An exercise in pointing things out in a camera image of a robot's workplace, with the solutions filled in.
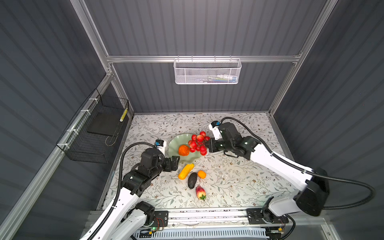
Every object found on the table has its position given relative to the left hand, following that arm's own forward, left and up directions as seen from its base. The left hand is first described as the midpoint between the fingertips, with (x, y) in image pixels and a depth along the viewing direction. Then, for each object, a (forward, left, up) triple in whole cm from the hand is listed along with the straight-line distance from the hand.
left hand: (172, 156), depth 75 cm
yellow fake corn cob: (-1, -6, -16) cm, 17 cm away
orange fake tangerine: (+11, -5, -13) cm, 18 cm away
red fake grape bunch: (+8, -14, -1) cm, 16 cm away
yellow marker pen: (+23, +27, +8) cm, 36 cm away
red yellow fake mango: (-14, -14, -14) cm, 25 cm away
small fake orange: (-4, -16, -15) cm, 22 cm away
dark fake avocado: (-6, -10, -16) cm, 20 cm away
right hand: (+4, -18, +3) cm, 19 cm away
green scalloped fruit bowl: (+21, -3, -15) cm, 26 cm away
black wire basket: (+9, +39, +8) cm, 41 cm away
